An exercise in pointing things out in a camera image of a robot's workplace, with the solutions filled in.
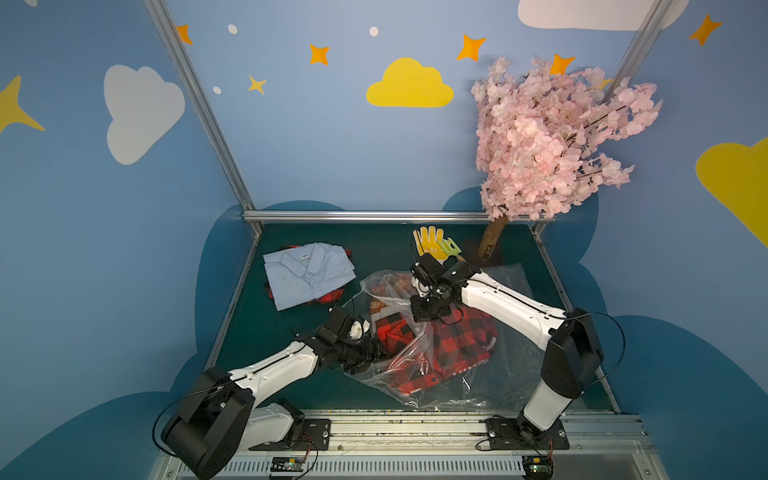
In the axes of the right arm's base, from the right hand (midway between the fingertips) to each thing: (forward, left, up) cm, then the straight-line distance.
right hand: (419, 314), depth 84 cm
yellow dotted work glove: (+39, -4, -12) cm, 41 cm away
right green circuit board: (-33, -31, -14) cm, 47 cm away
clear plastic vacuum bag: (-14, -25, -10) cm, 30 cm away
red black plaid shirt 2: (-12, -1, -2) cm, 12 cm away
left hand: (-11, +9, -6) cm, 15 cm away
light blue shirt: (+16, +39, -6) cm, 42 cm away
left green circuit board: (-36, +31, -12) cm, 50 cm away
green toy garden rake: (+36, -13, -12) cm, 40 cm away
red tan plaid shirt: (+11, +7, -3) cm, 13 cm away
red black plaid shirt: (+8, +30, -7) cm, 32 cm away
